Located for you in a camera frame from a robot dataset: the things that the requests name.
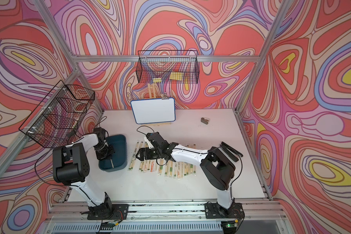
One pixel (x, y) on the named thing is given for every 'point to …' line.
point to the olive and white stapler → (204, 121)
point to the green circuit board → (107, 225)
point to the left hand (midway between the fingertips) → (112, 156)
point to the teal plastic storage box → (119, 159)
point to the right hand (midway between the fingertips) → (142, 159)
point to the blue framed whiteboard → (153, 110)
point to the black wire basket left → (55, 121)
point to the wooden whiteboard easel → (149, 88)
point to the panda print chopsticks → (193, 167)
